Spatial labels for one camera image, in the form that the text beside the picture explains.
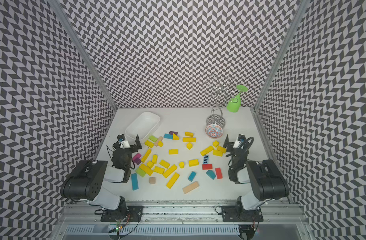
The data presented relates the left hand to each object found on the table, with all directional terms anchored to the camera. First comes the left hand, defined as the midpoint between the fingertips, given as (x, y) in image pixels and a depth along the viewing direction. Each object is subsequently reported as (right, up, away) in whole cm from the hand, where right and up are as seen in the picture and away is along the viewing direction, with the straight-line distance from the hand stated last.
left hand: (130, 137), depth 90 cm
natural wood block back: (+16, -3, +9) cm, 19 cm away
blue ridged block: (+46, -15, +1) cm, 48 cm away
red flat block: (+47, -18, -1) cm, 50 cm away
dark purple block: (+5, -14, -1) cm, 15 cm away
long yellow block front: (+26, -24, -6) cm, 36 cm away
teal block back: (+21, -1, +12) cm, 24 cm away
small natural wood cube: (+15, -24, -6) cm, 29 cm away
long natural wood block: (+37, -27, -8) cm, 46 cm away
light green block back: (+11, -2, +12) cm, 16 cm away
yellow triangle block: (+26, -2, +11) cm, 29 cm away
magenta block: (+4, -11, 0) cm, 12 cm away
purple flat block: (+23, +2, +15) cm, 28 cm away
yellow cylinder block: (+32, -16, -2) cm, 36 cm away
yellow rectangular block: (+39, -15, -1) cm, 41 cm away
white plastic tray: (+5, +7, +17) cm, 19 cm away
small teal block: (+38, -22, -5) cm, 44 cm away
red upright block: (+53, -21, -3) cm, 57 cm away
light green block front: (+7, -20, -3) cm, 22 cm away
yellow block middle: (+25, -10, +7) cm, 28 cm away
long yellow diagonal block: (+9, -12, +1) cm, 15 cm away
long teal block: (+6, -25, -7) cm, 26 cm away
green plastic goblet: (+64, +20, +1) cm, 67 cm away
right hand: (+64, 0, -1) cm, 64 cm away
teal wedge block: (+49, -21, -3) cm, 54 cm away
